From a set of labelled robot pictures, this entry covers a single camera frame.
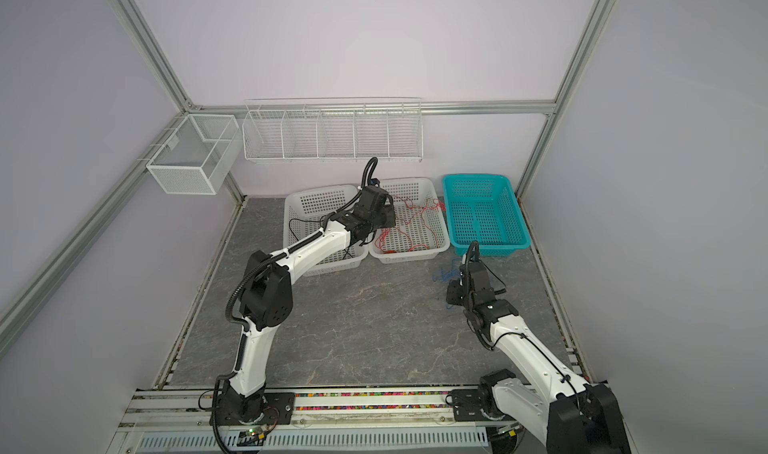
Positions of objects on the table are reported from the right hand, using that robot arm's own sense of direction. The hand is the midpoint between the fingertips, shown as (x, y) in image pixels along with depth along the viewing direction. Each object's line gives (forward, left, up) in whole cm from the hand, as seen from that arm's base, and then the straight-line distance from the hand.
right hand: (459, 285), depth 86 cm
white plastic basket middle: (+42, +10, -2) cm, 43 cm away
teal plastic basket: (+37, -16, -8) cm, 41 cm away
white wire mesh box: (+38, +85, +18) cm, 95 cm away
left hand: (+20, +19, +9) cm, 29 cm away
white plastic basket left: (+34, +54, -4) cm, 63 cm away
